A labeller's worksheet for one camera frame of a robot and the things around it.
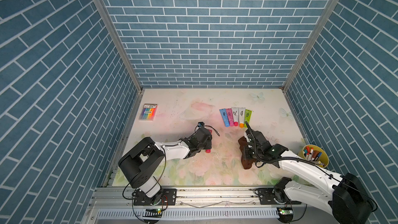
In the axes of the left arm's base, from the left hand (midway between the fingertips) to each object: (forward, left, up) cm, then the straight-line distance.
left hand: (213, 142), depth 90 cm
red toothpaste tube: (-5, +3, 0) cm, 6 cm away
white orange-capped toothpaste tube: (+20, -20, 0) cm, 28 cm away
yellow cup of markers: (-11, -50, +10) cm, 52 cm away
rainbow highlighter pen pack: (+23, +44, -1) cm, 50 cm away
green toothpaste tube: (+19, -24, 0) cm, 30 cm away
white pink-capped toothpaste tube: (+21, -16, 0) cm, 27 cm away
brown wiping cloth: (-13, -17, +2) cm, 22 cm away
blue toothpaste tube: (+21, -8, -1) cm, 22 cm away
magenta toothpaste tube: (+18, -12, 0) cm, 21 cm away
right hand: (-6, -16, +2) cm, 17 cm away
